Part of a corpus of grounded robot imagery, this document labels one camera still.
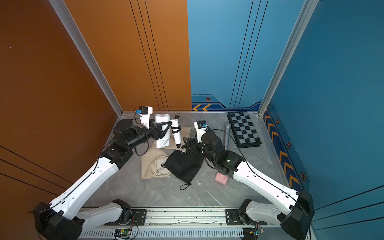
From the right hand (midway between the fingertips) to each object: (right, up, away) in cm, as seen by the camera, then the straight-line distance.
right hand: (190, 137), depth 71 cm
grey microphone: (+25, +1, +35) cm, 43 cm away
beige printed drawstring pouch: (-25, -12, +26) cm, 38 cm away
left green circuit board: (-33, -47, +1) cm, 57 cm away
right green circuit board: (+29, -45, -1) cm, 54 cm away
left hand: (-10, +8, -3) cm, 14 cm away
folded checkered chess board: (+37, +3, +35) cm, 51 cm away
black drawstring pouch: (-5, -19, +19) cm, 27 cm away
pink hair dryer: (+17, -24, +12) cm, 32 cm away
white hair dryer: (-12, -2, -2) cm, 12 cm away
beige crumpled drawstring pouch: (-25, -17, +20) cm, 36 cm away
